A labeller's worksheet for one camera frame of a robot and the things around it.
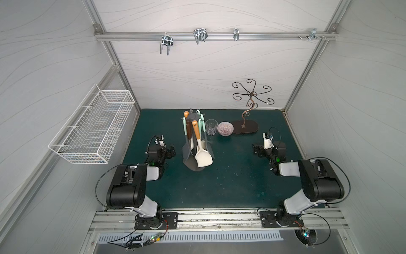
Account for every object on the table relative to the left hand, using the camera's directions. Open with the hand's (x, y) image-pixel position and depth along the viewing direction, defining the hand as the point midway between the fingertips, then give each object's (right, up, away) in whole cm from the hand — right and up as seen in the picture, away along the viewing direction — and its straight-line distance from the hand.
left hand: (166, 145), depth 94 cm
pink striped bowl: (+38, +10, +13) cm, 41 cm away
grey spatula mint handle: (+14, -2, -11) cm, 18 cm away
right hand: (+59, +2, +1) cm, 59 cm away
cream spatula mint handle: (+23, +12, -26) cm, 37 cm away
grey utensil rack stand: (+16, -9, -12) cm, 22 cm away
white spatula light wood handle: (+23, -5, -12) cm, 27 cm away
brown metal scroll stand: (+52, +11, +16) cm, 56 cm away
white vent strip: (+9, -38, -24) cm, 46 cm away
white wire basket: (-27, +8, -26) cm, 38 cm away
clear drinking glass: (+28, +12, +13) cm, 33 cm away
